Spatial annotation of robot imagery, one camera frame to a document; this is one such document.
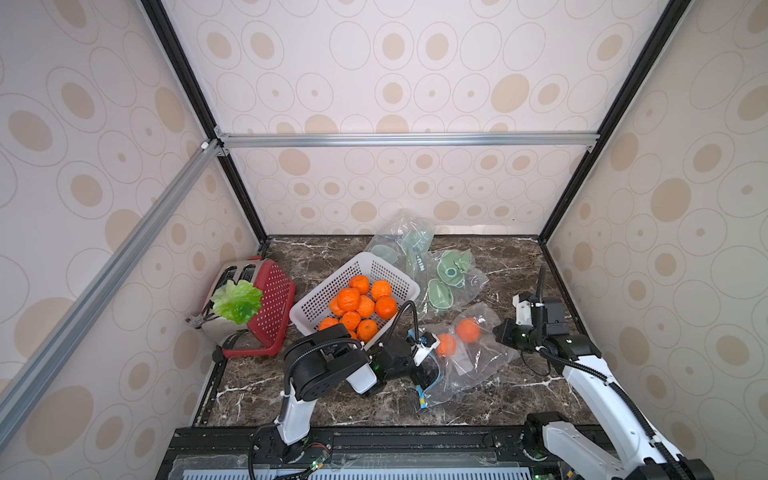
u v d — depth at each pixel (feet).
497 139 5.47
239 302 2.55
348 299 2.88
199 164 2.62
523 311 2.42
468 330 2.92
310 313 3.04
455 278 3.46
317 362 1.66
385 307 3.02
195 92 2.62
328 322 3.01
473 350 2.89
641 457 1.32
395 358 2.30
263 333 2.73
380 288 3.19
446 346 2.74
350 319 2.93
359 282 3.26
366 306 3.07
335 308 2.98
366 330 2.89
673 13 2.21
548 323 2.01
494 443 2.44
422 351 2.55
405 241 3.87
